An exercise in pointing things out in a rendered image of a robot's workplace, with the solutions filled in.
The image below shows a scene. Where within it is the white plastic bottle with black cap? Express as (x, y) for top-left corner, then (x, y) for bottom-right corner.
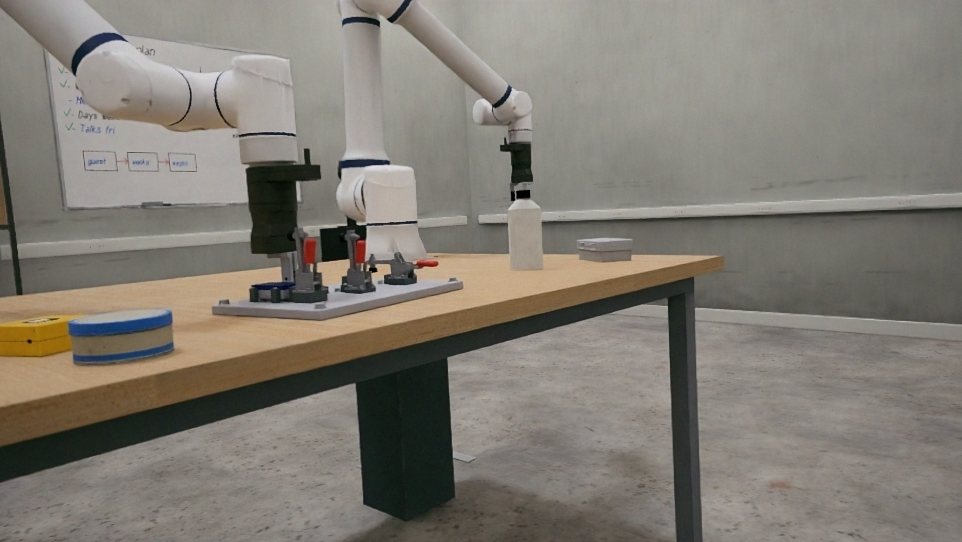
(507, 190), (543, 271)

